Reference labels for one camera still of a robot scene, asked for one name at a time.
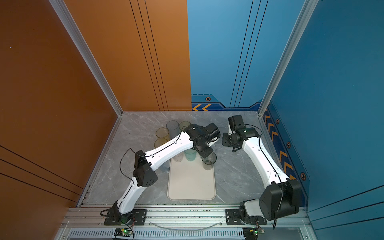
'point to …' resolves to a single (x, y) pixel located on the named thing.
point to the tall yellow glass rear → (163, 132)
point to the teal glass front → (190, 154)
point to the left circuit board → (124, 232)
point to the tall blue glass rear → (173, 128)
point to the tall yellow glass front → (159, 141)
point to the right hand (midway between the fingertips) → (225, 141)
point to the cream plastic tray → (189, 181)
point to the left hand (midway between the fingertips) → (207, 151)
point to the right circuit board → (252, 233)
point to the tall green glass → (184, 124)
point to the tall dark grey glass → (208, 161)
